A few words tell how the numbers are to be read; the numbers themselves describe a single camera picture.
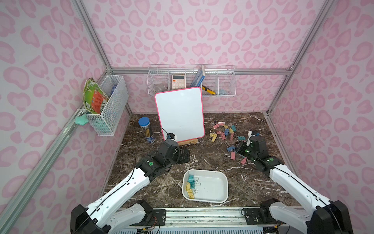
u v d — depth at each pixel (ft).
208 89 3.19
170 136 2.21
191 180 2.69
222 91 3.28
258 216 2.36
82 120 2.05
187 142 3.13
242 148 2.40
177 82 3.10
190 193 2.57
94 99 2.41
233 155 3.09
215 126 3.61
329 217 1.25
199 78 2.87
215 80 3.37
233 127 3.61
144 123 2.95
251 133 2.50
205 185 2.75
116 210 1.44
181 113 3.00
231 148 3.13
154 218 2.36
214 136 3.39
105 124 2.41
